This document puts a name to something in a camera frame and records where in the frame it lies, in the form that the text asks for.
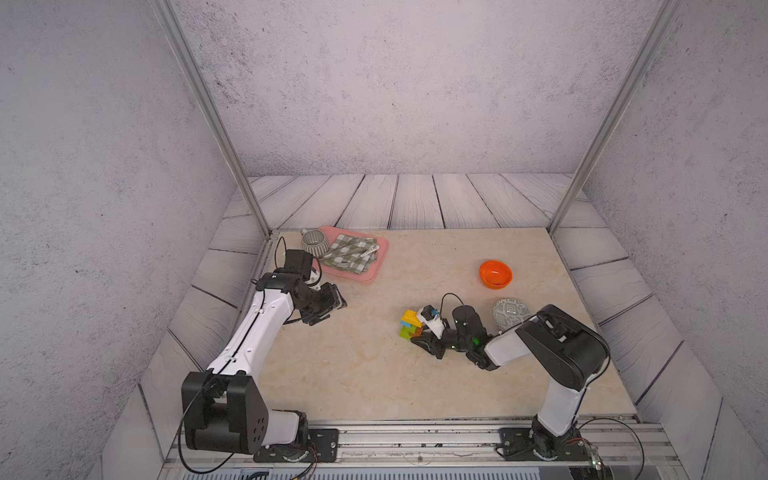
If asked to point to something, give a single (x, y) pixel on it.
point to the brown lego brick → (418, 331)
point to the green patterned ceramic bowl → (509, 312)
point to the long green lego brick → (406, 331)
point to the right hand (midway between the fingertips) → (417, 335)
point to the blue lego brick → (405, 323)
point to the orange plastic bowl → (495, 274)
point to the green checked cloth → (352, 253)
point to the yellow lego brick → (411, 317)
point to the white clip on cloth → (372, 249)
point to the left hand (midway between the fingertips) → (344, 306)
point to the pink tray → (368, 276)
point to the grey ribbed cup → (315, 243)
